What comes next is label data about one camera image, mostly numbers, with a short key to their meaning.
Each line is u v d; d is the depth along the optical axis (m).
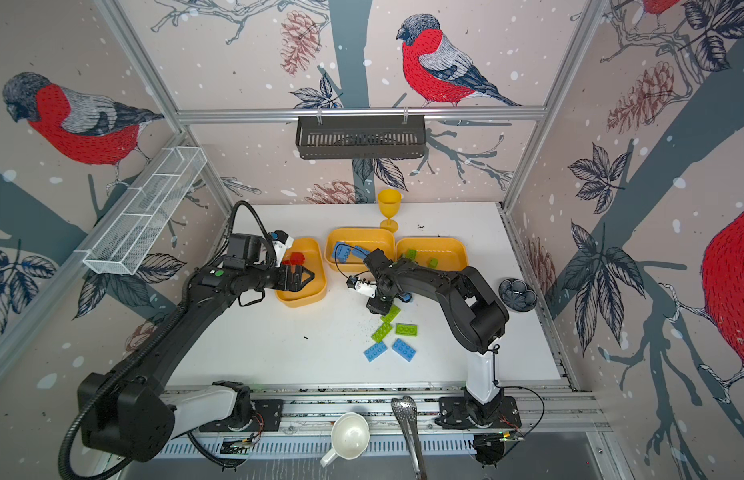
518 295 0.91
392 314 0.89
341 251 1.04
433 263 1.03
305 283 0.75
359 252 1.07
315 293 0.89
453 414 0.73
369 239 1.10
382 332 0.87
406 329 0.88
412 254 1.04
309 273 0.76
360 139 1.07
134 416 0.39
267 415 0.73
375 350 0.83
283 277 0.70
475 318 0.50
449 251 1.06
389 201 1.04
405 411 0.70
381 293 0.80
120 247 0.70
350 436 0.70
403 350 0.83
